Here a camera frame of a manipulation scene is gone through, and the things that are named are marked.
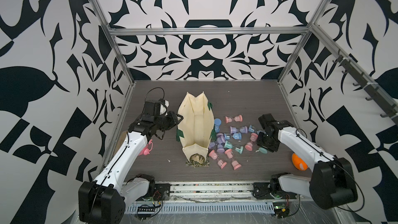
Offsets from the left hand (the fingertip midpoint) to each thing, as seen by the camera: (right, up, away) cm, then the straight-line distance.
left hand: (180, 115), depth 79 cm
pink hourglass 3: (+21, -25, +1) cm, 32 cm away
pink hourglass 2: (+37, -17, +7) cm, 42 cm away
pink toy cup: (-19, -19, +8) cm, 28 cm away
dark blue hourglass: (+20, -5, +9) cm, 22 cm away
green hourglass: (+26, -17, +7) cm, 32 cm away
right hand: (+43, -15, +6) cm, 46 cm away
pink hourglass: (+34, -4, +17) cm, 39 cm away
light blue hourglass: (+31, -13, +10) cm, 36 cm away
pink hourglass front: (+28, -25, +2) cm, 38 cm away
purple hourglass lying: (+36, -9, +13) cm, 39 cm away
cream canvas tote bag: (+7, -8, +17) cm, 20 cm away
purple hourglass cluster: (+21, -14, +5) cm, 26 cm away
